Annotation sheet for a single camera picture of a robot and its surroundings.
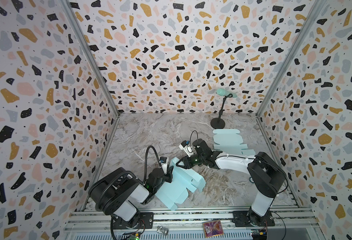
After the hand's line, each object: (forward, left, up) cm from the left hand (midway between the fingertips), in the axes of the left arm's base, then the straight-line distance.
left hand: (174, 164), depth 88 cm
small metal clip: (-32, +6, -3) cm, 32 cm away
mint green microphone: (+33, -29, +27) cm, 52 cm away
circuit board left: (-34, +18, -5) cm, 39 cm away
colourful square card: (-32, -19, -2) cm, 37 cm away
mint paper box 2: (+20, -38, -6) cm, 44 cm away
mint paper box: (-14, -1, -5) cm, 15 cm away
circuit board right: (-34, -41, -5) cm, 54 cm away
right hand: (-1, -2, +5) cm, 6 cm away
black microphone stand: (+37, -34, -5) cm, 50 cm away
